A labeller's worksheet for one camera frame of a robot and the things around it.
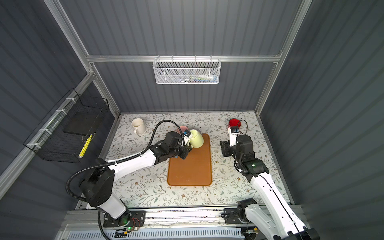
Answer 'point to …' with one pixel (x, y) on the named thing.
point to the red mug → (234, 122)
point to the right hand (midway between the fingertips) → (227, 142)
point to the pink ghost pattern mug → (183, 128)
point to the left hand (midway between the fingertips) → (191, 147)
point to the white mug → (138, 125)
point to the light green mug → (197, 139)
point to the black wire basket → (66, 133)
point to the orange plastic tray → (195, 169)
